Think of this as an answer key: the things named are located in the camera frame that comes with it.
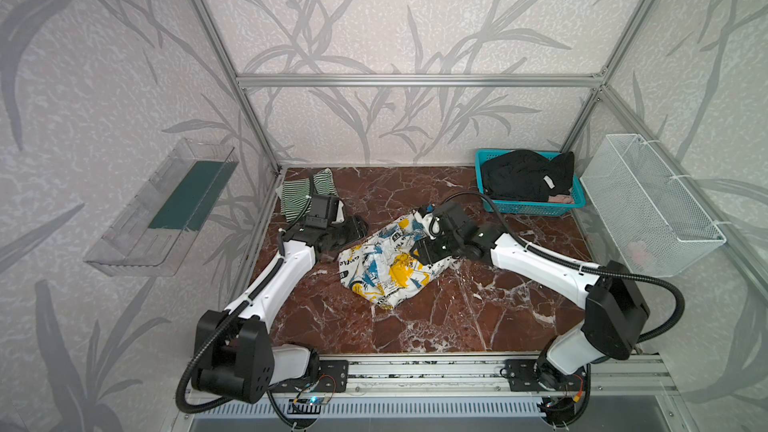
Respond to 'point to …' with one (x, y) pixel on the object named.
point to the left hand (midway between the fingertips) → (366, 220)
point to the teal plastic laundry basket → (555, 206)
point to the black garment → (526, 176)
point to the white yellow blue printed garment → (380, 267)
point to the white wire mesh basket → (655, 225)
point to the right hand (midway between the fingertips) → (416, 241)
